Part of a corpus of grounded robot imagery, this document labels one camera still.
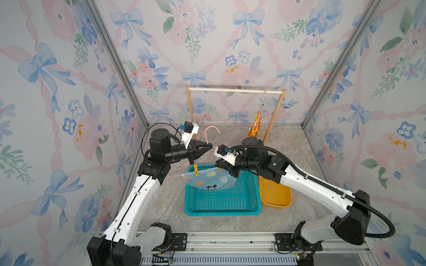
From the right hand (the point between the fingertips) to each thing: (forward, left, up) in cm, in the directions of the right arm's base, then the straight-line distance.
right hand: (218, 160), depth 71 cm
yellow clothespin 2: (-3, -1, -3) cm, 4 cm away
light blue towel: (-4, +4, -9) cm, 11 cm away
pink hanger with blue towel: (-7, +11, +9) cm, 16 cm away
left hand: (+1, +3, +9) cm, 9 cm away
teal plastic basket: (-6, -12, -28) cm, 31 cm away
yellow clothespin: (-4, +9, -1) cm, 10 cm away
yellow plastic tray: (-5, -29, -25) cm, 38 cm away
